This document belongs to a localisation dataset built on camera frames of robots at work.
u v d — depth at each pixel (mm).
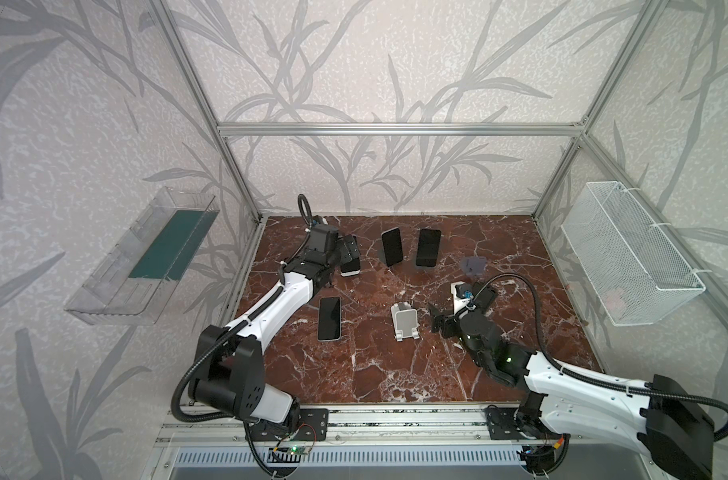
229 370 426
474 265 1071
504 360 591
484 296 890
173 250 651
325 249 656
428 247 985
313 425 730
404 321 868
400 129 1909
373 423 752
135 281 644
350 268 1019
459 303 682
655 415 417
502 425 736
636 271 626
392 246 996
